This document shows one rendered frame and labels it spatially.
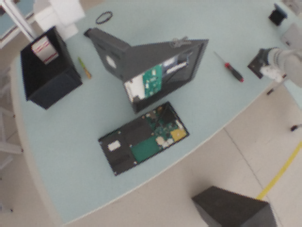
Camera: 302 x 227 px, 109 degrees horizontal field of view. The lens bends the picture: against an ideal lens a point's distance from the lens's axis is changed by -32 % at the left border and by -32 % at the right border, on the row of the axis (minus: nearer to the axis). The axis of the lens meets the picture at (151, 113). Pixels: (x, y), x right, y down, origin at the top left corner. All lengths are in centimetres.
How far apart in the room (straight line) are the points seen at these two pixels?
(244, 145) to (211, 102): 123
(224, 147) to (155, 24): 129
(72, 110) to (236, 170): 152
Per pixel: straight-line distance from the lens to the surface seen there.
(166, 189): 151
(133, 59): 36
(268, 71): 59
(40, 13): 75
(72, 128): 58
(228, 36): 80
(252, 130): 184
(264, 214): 87
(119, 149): 48
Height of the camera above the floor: 149
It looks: 72 degrees down
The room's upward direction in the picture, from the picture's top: 6 degrees counter-clockwise
